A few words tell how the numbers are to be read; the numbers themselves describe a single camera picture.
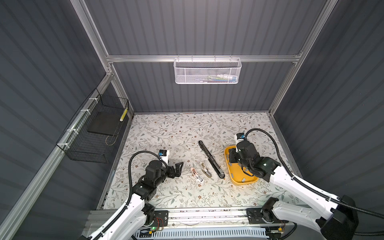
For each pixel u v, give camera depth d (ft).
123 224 1.57
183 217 2.48
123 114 2.66
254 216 2.39
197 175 2.83
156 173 2.00
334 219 1.26
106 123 2.51
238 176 2.96
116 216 1.56
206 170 2.90
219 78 3.00
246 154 1.90
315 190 1.44
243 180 2.80
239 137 2.27
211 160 3.01
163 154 2.32
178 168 2.39
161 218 2.39
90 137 2.36
